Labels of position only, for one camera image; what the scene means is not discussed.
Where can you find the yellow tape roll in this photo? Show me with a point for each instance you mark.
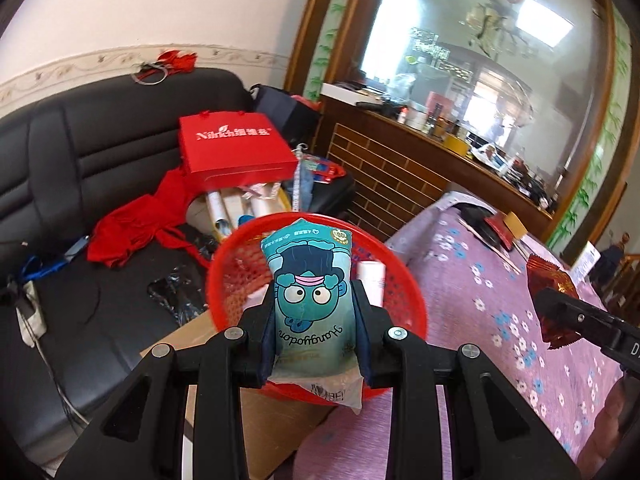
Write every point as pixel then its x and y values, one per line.
pixel 514 225

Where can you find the purple floral tablecloth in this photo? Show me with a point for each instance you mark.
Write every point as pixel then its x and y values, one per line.
pixel 473 297

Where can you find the red snack wrapper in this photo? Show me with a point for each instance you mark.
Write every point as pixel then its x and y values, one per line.
pixel 552 292

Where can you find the teal cartoon snack bag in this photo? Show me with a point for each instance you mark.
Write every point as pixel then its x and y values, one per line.
pixel 315 318

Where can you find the cardboard box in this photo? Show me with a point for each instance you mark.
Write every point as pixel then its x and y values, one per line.
pixel 273 427

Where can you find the white plastic bottle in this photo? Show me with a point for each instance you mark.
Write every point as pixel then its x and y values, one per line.
pixel 371 274

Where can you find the red gift bag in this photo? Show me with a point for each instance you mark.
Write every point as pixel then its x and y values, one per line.
pixel 233 149

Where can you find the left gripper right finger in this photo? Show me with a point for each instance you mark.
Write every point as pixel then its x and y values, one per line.
pixel 493 432

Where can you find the black leather sofa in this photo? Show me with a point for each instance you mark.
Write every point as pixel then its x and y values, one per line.
pixel 72 330

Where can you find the wooden framed mirror cabinet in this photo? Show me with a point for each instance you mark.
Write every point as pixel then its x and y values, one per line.
pixel 530 104

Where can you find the black handbag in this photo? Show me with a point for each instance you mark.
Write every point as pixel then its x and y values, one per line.
pixel 324 187

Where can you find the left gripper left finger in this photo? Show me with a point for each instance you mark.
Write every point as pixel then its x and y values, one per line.
pixel 138 432

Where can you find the white lotion tube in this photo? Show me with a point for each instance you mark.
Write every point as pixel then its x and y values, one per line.
pixel 584 263

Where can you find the red plastic basket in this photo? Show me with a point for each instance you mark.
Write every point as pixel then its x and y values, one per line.
pixel 239 277

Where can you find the red cloth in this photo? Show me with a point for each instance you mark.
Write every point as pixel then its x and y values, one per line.
pixel 129 228

